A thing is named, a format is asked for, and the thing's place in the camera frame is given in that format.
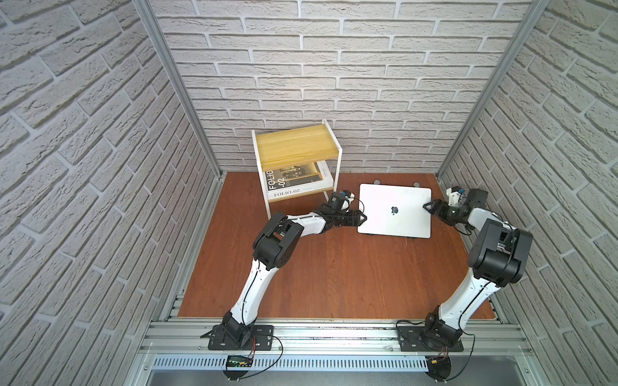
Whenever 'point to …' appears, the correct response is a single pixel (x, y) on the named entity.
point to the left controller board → (238, 361)
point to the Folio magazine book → (298, 180)
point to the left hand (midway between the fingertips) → (359, 211)
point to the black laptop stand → (377, 182)
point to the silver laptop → (395, 211)
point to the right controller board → (438, 367)
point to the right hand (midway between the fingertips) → (425, 205)
